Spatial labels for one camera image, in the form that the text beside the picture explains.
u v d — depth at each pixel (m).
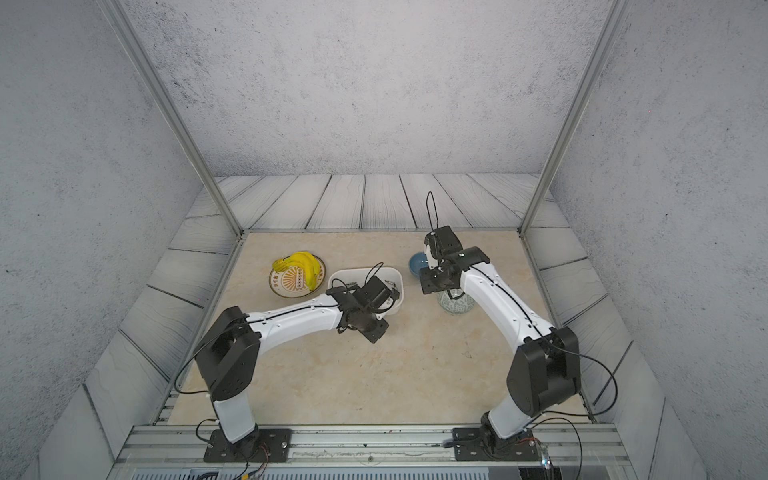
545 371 0.43
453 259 0.58
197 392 0.48
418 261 1.08
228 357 0.47
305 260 1.04
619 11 0.70
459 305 0.98
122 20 0.71
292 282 1.05
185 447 0.75
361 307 0.66
